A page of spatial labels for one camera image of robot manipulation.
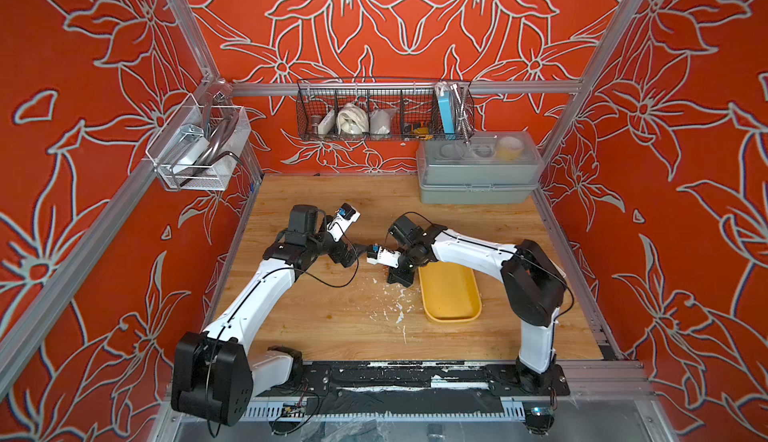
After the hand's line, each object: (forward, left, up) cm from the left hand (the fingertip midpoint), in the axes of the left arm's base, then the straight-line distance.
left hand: (354, 233), depth 81 cm
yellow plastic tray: (-8, -29, -18) cm, 35 cm away
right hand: (-7, -9, -12) cm, 17 cm away
